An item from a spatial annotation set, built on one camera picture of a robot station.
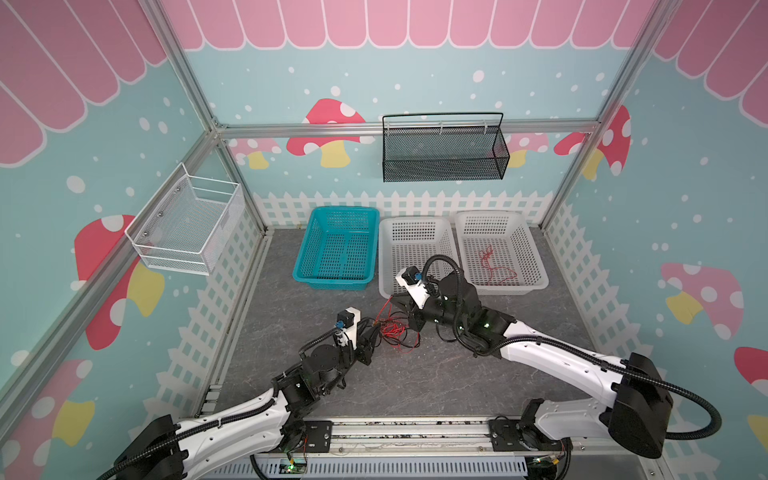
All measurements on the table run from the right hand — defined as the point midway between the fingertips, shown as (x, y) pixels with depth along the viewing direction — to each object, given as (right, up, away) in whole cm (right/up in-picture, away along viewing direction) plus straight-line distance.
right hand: (391, 298), depth 73 cm
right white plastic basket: (+41, +12, +40) cm, 58 cm away
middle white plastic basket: (+7, +16, +41) cm, 45 cm away
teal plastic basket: (-20, +13, +40) cm, 46 cm away
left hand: (-4, -8, +5) cm, 10 cm away
